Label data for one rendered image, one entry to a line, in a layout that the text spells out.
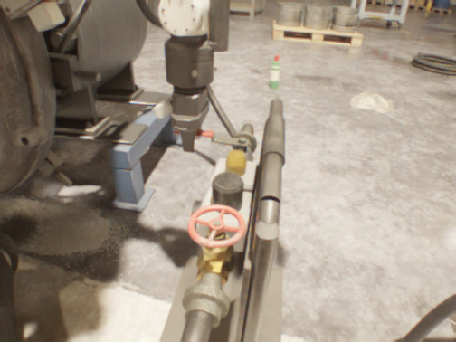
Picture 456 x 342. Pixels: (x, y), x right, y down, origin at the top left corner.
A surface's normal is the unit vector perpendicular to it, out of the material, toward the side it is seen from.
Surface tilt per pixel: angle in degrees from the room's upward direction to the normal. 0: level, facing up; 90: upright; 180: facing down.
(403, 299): 0
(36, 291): 0
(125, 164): 90
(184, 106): 90
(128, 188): 90
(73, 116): 90
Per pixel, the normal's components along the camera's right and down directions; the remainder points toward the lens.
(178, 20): -0.13, 0.56
